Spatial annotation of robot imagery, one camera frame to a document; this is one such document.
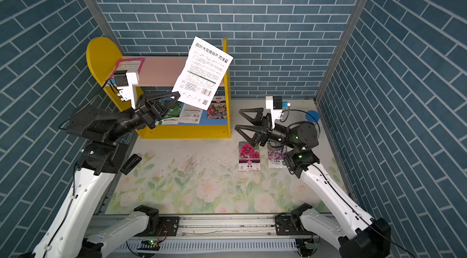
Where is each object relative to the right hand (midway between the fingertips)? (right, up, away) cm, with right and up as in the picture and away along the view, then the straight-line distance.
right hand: (242, 124), depth 54 cm
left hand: (-15, +7, -7) cm, 18 cm away
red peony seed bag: (+3, -19, +40) cm, 45 cm away
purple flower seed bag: (+17, -18, +40) cm, 47 cm away
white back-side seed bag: (-27, +3, +40) cm, 48 cm away
